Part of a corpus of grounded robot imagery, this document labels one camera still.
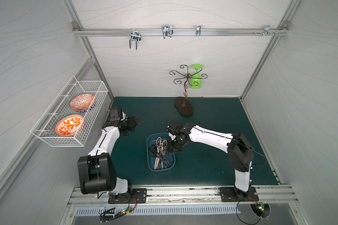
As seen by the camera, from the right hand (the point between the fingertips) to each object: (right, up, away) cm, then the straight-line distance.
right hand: (168, 150), depth 83 cm
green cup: (+20, +46, +19) cm, 53 cm away
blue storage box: (-12, +6, +7) cm, 15 cm away
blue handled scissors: (-1, -6, +1) cm, 6 cm away
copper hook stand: (+12, +29, +31) cm, 44 cm away
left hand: (-21, +16, +5) cm, 27 cm away
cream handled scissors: (-4, +1, +7) cm, 8 cm away
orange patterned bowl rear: (-45, +28, -10) cm, 54 cm away
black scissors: (-9, -2, +3) cm, 10 cm away
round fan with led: (+49, -27, -12) cm, 57 cm away
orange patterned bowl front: (-45, +17, -20) cm, 52 cm away
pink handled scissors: (-7, -6, +1) cm, 9 cm away
